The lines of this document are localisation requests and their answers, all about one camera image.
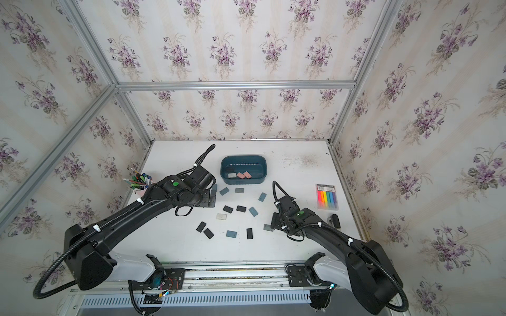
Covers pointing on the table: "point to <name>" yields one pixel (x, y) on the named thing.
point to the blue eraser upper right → (262, 197)
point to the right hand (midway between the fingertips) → (283, 225)
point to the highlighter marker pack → (327, 197)
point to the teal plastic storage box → (241, 170)
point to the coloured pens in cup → (138, 182)
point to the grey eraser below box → (239, 190)
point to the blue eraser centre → (253, 211)
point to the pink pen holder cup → (141, 192)
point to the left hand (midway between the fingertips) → (205, 199)
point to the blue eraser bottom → (231, 234)
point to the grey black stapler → (333, 220)
